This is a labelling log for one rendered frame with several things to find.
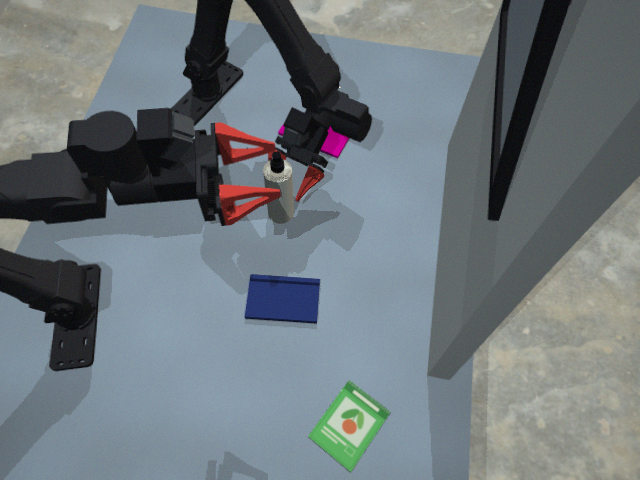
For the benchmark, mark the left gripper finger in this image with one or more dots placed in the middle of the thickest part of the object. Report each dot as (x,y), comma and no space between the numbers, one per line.
(310,174)
(270,156)

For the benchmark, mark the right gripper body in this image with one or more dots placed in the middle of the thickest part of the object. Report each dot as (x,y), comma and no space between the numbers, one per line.
(207,169)

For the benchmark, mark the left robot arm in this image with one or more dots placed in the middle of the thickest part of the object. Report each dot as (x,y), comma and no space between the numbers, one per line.
(313,73)

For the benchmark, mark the magenta flat rectangular slab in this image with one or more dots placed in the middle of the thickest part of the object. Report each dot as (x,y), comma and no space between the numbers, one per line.
(333,144)

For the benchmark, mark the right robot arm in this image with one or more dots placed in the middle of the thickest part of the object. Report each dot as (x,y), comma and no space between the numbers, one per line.
(49,186)

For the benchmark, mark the green seed packet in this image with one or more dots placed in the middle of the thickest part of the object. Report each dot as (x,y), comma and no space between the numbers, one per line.
(349,425)

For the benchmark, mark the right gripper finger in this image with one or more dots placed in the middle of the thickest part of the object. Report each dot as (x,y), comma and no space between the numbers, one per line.
(225,134)
(230,193)

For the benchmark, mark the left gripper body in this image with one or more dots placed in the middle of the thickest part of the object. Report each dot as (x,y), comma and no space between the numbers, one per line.
(304,155)

